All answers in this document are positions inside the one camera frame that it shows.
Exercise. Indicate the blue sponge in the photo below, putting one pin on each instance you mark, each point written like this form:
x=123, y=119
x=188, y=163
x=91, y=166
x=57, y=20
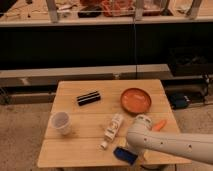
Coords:
x=125, y=155

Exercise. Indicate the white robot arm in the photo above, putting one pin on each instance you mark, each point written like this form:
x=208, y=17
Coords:
x=197, y=147

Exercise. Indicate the white ceramic cup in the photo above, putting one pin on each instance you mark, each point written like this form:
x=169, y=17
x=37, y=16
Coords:
x=61, y=122

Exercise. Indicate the black striped case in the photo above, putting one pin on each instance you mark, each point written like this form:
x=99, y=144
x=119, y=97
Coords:
x=88, y=98

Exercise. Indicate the orange plate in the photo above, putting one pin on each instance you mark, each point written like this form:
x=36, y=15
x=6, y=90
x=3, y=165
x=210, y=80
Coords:
x=135, y=100

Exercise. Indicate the wooden folding table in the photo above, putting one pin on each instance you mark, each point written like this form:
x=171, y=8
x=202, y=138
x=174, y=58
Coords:
x=81, y=148

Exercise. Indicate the white tube bottle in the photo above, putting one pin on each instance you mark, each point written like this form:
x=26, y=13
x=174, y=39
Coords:
x=111, y=130

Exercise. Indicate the orange toy carrot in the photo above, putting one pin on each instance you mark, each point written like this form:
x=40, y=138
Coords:
x=159, y=125

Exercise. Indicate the black bag on floor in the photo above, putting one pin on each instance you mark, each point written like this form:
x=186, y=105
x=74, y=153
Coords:
x=178, y=101

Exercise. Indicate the black object on shelf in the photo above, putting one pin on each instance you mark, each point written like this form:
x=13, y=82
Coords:
x=90, y=12

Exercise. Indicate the red object on shelf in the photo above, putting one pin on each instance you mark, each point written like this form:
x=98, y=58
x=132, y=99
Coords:
x=117, y=8

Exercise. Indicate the grey metal bench rail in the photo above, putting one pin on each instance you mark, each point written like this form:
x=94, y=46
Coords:
x=51, y=76

